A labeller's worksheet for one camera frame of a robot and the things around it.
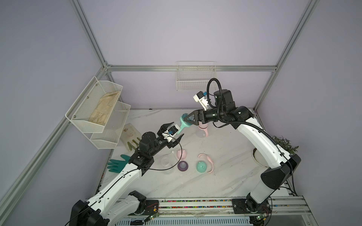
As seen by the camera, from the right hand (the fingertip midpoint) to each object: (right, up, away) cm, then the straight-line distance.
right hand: (189, 120), depth 68 cm
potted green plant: (+55, -13, +12) cm, 58 cm away
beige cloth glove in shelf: (-49, +4, +9) cm, 50 cm away
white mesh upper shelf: (-54, +6, +9) cm, 56 cm away
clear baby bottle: (-13, -24, +9) cm, 29 cm away
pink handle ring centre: (+14, -25, +18) cm, 34 cm away
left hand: (-7, -4, +5) cm, 10 cm away
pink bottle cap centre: (-4, -21, +22) cm, 31 cm away
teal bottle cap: (+8, -28, +16) cm, 33 cm away
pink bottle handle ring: (+12, -7, +25) cm, 28 cm away
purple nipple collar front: (-4, -28, +18) cm, 34 cm away
